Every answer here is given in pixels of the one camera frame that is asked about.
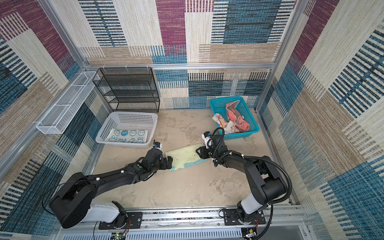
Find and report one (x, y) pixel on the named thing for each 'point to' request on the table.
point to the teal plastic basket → (219, 105)
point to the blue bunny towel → (131, 136)
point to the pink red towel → (235, 118)
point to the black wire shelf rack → (129, 89)
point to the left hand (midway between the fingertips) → (166, 157)
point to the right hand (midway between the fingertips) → (200, 151)
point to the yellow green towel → (183, 157)
